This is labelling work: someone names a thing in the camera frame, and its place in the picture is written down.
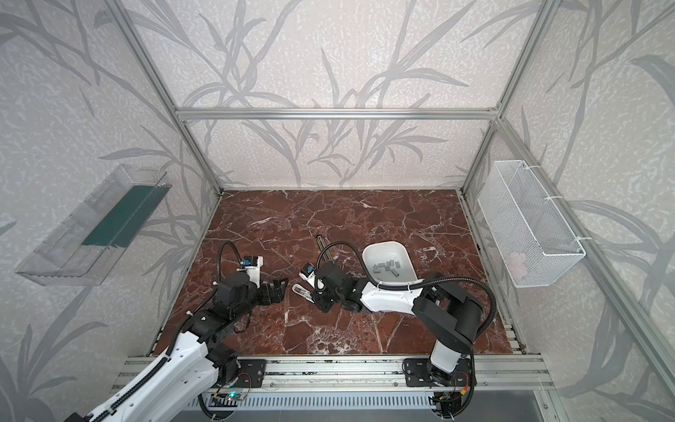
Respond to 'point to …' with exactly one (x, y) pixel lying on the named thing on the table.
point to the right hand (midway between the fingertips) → (313, 284)
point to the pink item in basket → (517, 264)
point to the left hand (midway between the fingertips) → (280, 272)
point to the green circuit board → (235, 396)
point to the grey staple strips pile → (389, 265)
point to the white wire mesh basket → (534, 241)
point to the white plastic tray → (378, 252)
